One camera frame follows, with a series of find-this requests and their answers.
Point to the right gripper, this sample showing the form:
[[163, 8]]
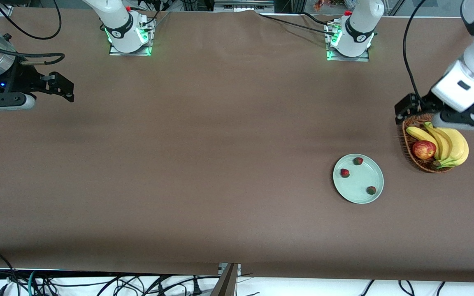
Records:
[[22, 78]]

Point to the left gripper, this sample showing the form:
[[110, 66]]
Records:
[[425, 103]]

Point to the red strawberry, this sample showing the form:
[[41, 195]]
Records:
[[345, 173], [358, 160], [371, 190]]

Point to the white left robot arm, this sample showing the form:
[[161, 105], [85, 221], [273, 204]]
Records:
[[358, 28]]

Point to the light green round plate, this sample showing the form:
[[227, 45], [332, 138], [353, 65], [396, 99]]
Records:
[[358, 183]]

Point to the brown wicker basket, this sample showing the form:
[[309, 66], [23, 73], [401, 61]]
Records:
[[416, 123]]

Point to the red apple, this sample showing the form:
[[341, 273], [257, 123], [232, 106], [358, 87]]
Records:
[[424, 150]]

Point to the yellow banana bunch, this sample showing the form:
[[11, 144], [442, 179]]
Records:
[[455, 144]]

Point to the orange object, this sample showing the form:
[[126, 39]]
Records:
[[321, 5]]

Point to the brown table cover sheet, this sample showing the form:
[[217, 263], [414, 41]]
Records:
[[237, 102]]

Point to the grey metal box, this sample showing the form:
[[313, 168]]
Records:
[[243, 6]]

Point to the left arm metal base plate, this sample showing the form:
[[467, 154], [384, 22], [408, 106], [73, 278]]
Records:
[[360, 59]]

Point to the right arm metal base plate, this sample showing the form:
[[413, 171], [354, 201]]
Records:
[[118, 53]]

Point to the aluminium corner bracket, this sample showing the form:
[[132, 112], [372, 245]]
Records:
[[5, 11]]

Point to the aluminium frame post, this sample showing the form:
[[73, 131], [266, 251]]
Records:
[[228, 283]]

